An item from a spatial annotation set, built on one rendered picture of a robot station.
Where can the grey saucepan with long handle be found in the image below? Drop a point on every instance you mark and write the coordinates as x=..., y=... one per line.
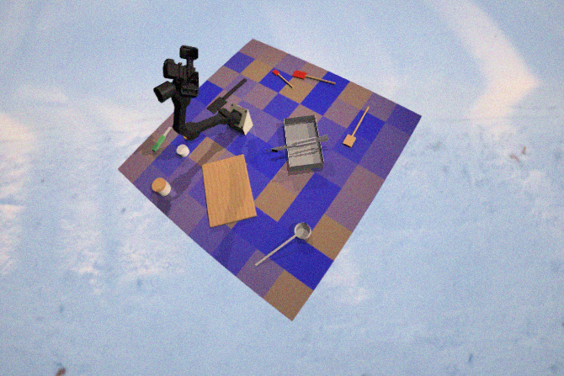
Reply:
x=302, y=231

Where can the grey rectangular tin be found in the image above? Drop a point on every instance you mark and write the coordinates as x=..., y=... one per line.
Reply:
x=305, y=157

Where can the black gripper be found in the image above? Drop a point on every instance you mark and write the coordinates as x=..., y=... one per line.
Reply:
x=189, y=83

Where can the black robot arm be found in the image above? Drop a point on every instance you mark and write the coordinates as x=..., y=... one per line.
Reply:
x=190, y=130

